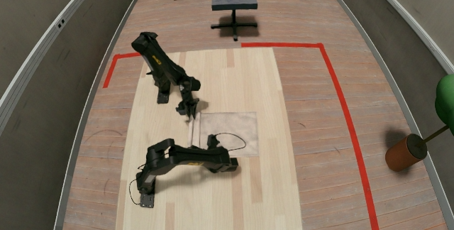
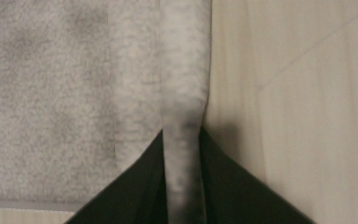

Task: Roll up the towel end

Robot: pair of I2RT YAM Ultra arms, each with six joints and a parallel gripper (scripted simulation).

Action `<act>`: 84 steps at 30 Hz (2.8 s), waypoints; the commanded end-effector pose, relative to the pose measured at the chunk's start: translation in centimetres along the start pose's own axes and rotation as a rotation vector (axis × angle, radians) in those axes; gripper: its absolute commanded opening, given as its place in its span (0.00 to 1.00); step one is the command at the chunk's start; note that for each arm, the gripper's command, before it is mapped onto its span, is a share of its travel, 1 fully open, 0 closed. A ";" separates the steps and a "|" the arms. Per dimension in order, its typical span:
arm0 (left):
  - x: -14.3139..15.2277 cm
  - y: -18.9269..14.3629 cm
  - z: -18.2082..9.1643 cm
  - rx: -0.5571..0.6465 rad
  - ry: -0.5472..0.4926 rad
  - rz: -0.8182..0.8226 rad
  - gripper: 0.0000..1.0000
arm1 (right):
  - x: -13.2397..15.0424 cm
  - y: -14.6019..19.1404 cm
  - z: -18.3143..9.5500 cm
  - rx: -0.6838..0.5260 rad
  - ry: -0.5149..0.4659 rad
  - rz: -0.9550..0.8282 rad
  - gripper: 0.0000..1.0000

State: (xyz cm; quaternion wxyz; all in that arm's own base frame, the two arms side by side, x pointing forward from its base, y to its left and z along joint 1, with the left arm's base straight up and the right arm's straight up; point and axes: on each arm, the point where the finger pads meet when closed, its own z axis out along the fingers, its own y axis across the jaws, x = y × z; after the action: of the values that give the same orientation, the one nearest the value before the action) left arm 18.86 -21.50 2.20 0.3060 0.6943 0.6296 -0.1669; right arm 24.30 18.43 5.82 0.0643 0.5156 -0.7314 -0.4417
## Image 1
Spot beige cloth towel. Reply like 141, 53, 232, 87
187, 111, 260, 158

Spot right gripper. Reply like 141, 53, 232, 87
188, 136, 218, 150

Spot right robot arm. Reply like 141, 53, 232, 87
135, 138, 239, 208

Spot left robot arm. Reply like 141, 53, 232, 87
131, 32, 201, 104

